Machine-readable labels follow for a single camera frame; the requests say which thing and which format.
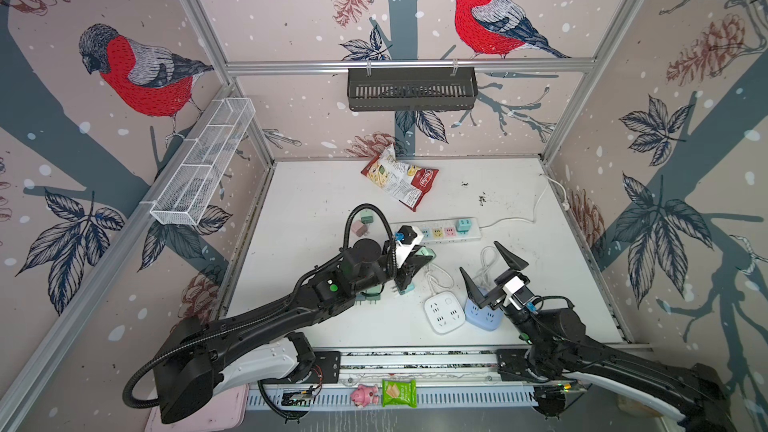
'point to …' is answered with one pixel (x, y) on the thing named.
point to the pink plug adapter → (359, 228)
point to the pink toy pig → (363, 395)
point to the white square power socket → (444, 311)
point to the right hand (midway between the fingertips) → (479, 258)
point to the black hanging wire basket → (412, 89)
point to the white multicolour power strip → (443, 230)
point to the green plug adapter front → (375, 290)
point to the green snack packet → (399, 392)
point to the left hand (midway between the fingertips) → (427, 255)
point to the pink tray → (229, 410)
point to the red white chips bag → (407, 184)
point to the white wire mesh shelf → (202, 160)
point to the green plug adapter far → (366, 217)
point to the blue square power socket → (485, 318)
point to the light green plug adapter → (423, 251)
